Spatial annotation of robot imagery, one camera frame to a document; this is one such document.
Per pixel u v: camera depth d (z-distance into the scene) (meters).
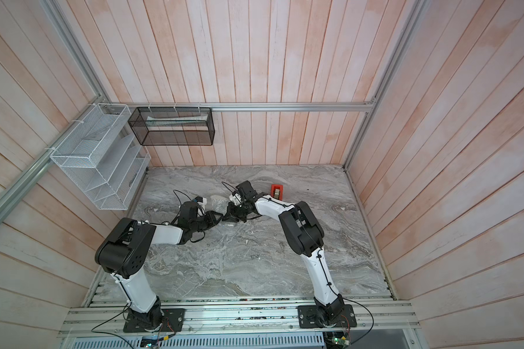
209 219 0.88
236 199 0.95
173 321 0.73
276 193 1.01
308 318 0.73
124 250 0.50
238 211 0.88
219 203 0.95
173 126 1.05
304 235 0.57
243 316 0.76
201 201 0.92
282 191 1.04
